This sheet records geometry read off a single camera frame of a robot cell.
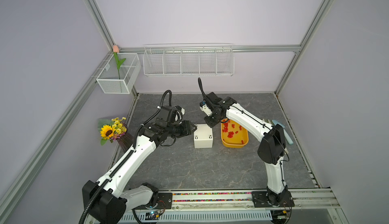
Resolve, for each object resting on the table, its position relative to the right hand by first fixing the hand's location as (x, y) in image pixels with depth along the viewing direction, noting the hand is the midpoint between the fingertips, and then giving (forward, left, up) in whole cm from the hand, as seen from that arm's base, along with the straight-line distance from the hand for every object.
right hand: (210, 121), depth 88 cm
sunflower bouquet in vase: (-12, +46, +12) cm, 49 cm away
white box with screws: (-9, +4, -2) cm, 10 cm away
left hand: (-12, +9, +9) cm, 17 cm away
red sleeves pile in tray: (-2, -14, -12) cm, 19 cm away
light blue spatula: (+8, -47, -14) cm, 49 cm away
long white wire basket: (+37, +13, +17) cm, 43 cm away
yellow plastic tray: (-8, -16, -12) cm, 21 cm away
